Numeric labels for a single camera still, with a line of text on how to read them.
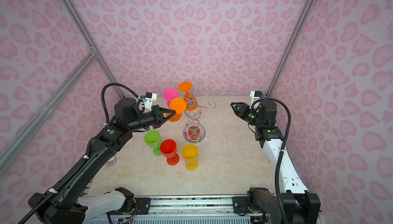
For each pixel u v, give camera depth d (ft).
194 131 3.21
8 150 1.68
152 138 2.79
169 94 2.47
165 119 1.99
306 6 2.46
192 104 2.46
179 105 2.20
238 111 2.21
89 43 2.89
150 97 2.06
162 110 2.03
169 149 2.53
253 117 2.09
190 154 2.63
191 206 2.46
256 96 2.21
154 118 1.92
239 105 2.46
